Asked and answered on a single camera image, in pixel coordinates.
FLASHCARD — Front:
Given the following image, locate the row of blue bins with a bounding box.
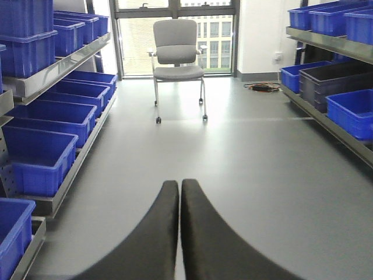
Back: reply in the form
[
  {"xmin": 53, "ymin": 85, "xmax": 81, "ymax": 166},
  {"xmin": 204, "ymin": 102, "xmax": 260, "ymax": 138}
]
[
  {"xmin": 0, "ymin": 0, "xmax": 119, "ymax": 280},
  {"xmin": 279, "ymin": 0, "xmax": 373, "ymax": 141}
]

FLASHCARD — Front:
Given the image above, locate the dark framed window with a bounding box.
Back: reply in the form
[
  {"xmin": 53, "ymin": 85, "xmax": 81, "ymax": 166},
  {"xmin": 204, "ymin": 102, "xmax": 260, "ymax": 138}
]
[{"xmin": 110, "ymin": 0, "xmax": 241, "ymax": 79}]

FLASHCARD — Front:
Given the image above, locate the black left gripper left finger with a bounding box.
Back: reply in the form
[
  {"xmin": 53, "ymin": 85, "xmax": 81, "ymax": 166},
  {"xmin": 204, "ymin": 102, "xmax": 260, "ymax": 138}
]
[{"xmin": 72, "ymin": 180, "xmax": 180, "ymax": 280}]

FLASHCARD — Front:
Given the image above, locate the grey office chair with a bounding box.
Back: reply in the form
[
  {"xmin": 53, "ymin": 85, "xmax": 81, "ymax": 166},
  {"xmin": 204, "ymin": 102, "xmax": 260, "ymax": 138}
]
[{"xmin": 147, "ymin": 19, "xmax": 209, "ymax": 125}]

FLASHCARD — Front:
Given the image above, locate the orange cable coil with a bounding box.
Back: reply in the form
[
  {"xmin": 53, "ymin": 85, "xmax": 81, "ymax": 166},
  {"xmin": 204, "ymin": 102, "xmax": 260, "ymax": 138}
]
[{"xmin": 244, "ymin": 82, "xmax": 282, "ymax": 93}]

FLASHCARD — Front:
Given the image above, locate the dark grey plastic bin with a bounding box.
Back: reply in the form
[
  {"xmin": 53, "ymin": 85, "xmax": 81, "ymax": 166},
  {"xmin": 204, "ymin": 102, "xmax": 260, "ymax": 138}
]
[{"xmin": 298, "ymin": 60, "xmax": 373, "ymax": 114}]

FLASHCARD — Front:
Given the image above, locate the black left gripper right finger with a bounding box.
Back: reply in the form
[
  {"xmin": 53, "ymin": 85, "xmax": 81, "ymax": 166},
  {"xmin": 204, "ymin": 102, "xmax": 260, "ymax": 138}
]
[{"xmin": 180, "ymin": 178, "xmax": 304, "ymax": 280}]

